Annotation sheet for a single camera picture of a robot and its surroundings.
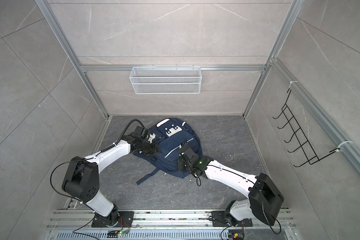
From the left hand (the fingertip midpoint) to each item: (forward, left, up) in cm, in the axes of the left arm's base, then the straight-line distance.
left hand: (161, 147), depth 88 cm
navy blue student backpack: (+12, -5, -2) cm, 13 cm away
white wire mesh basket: (+42, -3, +19) cm, 46 cm away
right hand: (-9, -11, -1) cm, 14 cm away
